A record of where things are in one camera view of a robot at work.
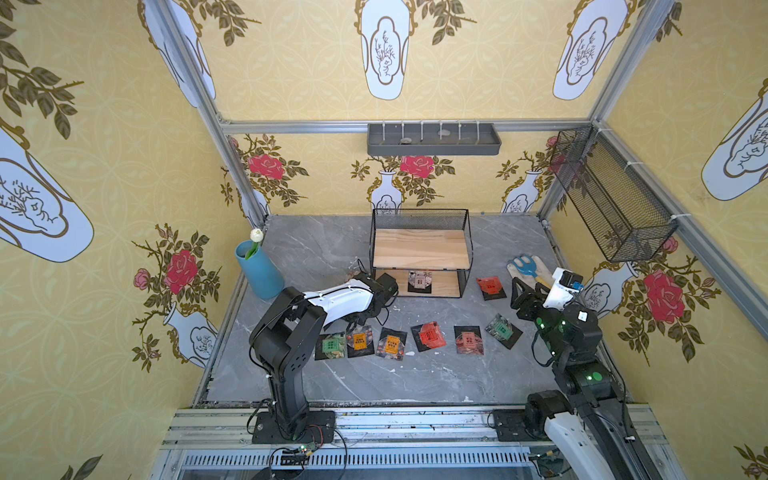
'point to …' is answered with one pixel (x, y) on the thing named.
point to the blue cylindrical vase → (260, 271)
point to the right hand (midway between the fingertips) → (517, 283)
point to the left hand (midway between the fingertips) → (339, 311)
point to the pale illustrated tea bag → (420, 281)
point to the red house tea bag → (468, 339)
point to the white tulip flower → (256, 235)
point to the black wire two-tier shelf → (426, 252)
